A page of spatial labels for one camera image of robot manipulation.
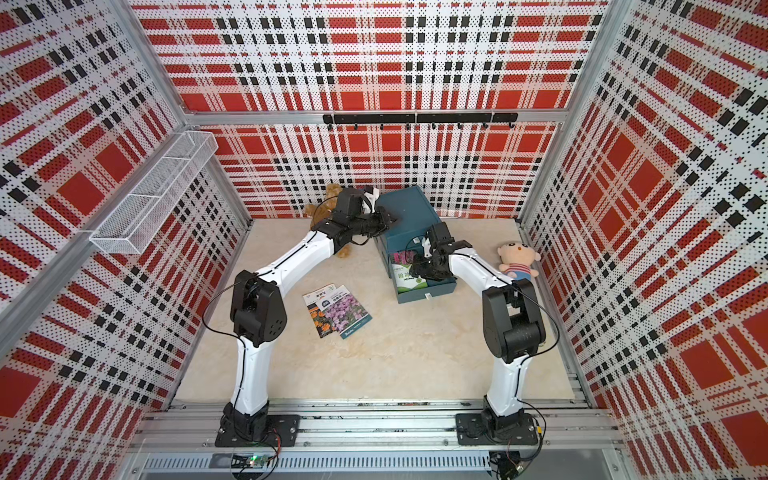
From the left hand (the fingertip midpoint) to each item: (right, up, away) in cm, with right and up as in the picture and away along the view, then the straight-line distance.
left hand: (405, 218), depth 89 cm
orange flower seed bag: (-29, -31, +7) cm, 42 cm away
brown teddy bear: (-31, +4, +20) cm, 37 cm away
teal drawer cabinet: (+3, +1, +3) cm, 4 cm away
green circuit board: (-36, -59, -19) cm, 72 cm away
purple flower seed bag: (-20, -29, +7) cm, 36 cm away
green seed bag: (0, -20, +5) cm, 20 cm away
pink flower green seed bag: (0, -12, +10) cm, 16 cm away
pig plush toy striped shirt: (+38, -13, +12) cm, 42 cm away
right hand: (+5, -16, +5) cm, 18 cm away
